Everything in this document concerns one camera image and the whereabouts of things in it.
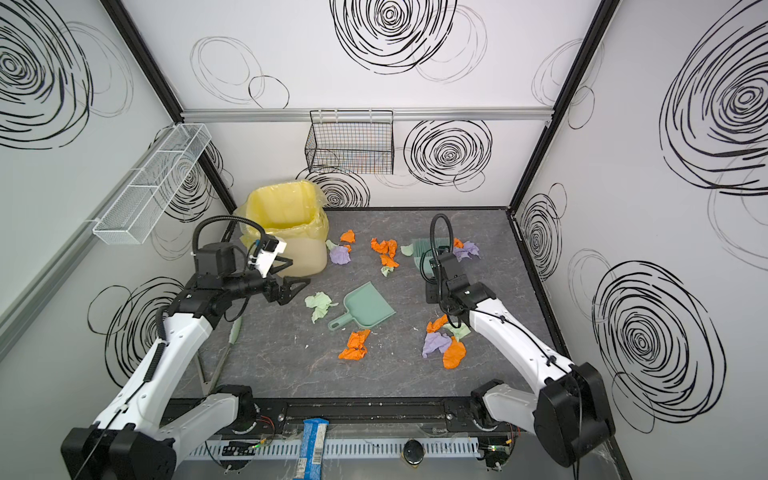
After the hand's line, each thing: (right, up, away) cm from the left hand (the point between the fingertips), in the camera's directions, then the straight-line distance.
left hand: (299, 270), depth 74 cm
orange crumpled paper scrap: (+7, +9, +37) cm, 39 cm away
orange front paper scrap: (+13, -23, +10) cm, 28 cm away
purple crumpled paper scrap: (+5, +2, +31) cm, 31 cm away
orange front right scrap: (+41, -25, +10) cm, 49 cm away
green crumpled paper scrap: (+1, -12, +19) cm, 23 cm away
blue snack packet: (+5, -43, -8) cm, 44 cm away
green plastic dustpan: (+15, -14, +19) cm, 28 cm away
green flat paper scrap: (+29, +4, +31) cm, 42 cm away
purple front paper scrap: (+36, -21, +10) cm, 43 cm away
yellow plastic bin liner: (-12, +17, +25) cm, 32 cm away
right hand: (+35, -5, +10) cm, 37 cm away
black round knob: (+28, -36, -14) cm, 47 cm away
